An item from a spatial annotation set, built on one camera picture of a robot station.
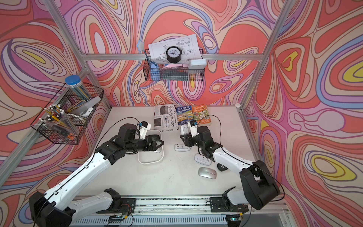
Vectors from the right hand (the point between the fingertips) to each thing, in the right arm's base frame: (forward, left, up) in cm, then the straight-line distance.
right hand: (185, 138), depth 86 cm
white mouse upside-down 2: (-9, -10, -11) cm, 18 cm away
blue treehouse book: (+28, 0, -9) cm, 30 cm away
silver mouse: (-17, -12, -12) cm, 25 cm away
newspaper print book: (+25, +15, -8) cm, 30 cm away
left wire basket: (+6, +56, +21) cm, 60 cm away
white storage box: (-7, +21, -10) cm, 24 cm away
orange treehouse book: (+29, -13, -9) cm, 33 cm away
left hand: (-9, +14, +10) cm, 20 cm away
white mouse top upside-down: (+2, 0, +7) cm, 7 cm away
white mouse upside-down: (-1, +3, -10) cm, 11 cm away
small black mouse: (-15, -21, -10) cm, 28 cm away
